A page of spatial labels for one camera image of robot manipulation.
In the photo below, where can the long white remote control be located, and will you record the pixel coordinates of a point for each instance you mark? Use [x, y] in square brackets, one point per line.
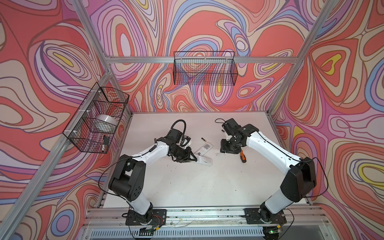
[204, 149]

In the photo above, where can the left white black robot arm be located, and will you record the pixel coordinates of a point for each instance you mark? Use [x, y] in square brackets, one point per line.
[127, 180]

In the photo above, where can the left black wire basket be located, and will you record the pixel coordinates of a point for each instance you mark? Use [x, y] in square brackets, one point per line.
[84, 131]

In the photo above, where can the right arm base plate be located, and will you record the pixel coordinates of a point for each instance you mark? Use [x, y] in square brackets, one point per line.
[263, 216]

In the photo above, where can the black wire basket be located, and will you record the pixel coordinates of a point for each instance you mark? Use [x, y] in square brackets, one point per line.
[84, 131]
[205, 68]

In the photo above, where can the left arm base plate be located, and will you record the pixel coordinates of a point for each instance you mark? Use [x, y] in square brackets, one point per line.
[155, 218]

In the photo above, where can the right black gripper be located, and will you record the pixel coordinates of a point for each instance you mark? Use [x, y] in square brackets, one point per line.
[223, 148]

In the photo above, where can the back black wire basket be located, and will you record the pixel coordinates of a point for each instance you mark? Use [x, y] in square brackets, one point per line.
[205, 68]

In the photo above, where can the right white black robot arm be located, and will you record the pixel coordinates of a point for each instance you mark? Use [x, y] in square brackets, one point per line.
[300, 173]

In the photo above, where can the small black item in basket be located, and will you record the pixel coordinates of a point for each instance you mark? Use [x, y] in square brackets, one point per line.
[106, 140]

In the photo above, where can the small white remote control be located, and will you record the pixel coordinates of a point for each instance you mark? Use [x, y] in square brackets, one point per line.
[204, 161]

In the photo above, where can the white bowl in basket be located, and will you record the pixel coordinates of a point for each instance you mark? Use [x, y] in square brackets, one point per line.
[107, 119]

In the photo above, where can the orange handle screwdriver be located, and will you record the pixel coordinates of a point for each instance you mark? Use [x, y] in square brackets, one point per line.
[243, 157]

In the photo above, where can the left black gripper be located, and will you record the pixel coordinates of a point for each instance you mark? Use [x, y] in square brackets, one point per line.
[187, 156]

